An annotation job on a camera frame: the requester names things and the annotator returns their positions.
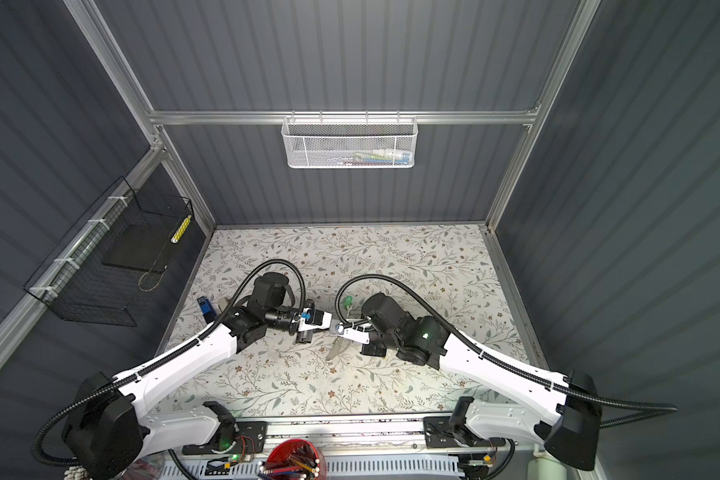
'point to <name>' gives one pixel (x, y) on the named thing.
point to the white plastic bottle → (544, 466)
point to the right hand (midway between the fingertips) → (359, 326)
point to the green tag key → (348, 300)
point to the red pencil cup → (295, 459)
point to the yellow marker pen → (181, 229)
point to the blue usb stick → (208, 312)
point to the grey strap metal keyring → (339, 343)
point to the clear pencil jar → (77, 472)
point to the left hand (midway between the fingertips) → (342, 322)
